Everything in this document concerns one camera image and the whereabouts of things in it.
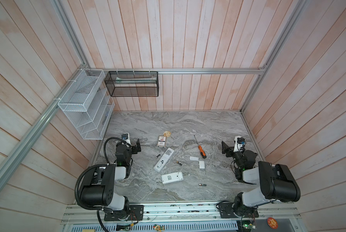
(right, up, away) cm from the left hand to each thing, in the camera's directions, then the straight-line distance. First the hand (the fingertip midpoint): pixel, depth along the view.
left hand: (132, 141), depth 92 cm
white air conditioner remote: (+26, -21, -8) cm, 34 cm away
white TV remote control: (+21, -12, -2) cm, 24 cm away
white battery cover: (+45, -15, -2) cm, 47 cm away
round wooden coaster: (+22, +4, +12) cm, 26 cm away
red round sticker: (+76, -38, -22) cm, 88 cm away
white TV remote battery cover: (+40, -11, +1) cm, 42 cm away
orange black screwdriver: (+46, -8, +2) cm, 47 cm away
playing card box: (+19, -1, +9) cm, 21 cm away
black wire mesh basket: (-3, +41, +12) cm, 43 cm away
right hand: (+63, +1, -2) cm, 63 cm away
